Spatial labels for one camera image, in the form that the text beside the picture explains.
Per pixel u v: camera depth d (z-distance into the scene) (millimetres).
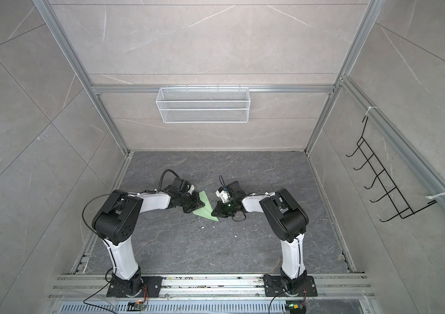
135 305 705
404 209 582
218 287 746
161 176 804
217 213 849
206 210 932
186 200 845
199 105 1004
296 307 700
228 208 842
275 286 734
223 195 903
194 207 877
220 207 854
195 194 890
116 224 504
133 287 649
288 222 515
